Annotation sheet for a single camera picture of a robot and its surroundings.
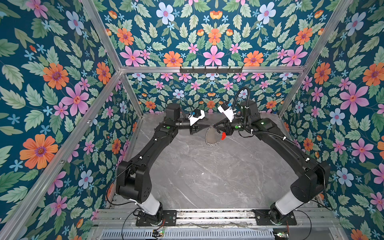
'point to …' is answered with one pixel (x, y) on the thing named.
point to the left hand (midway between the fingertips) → (209, 117)
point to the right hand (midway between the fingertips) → (215, 123)
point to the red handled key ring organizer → (213, 136)
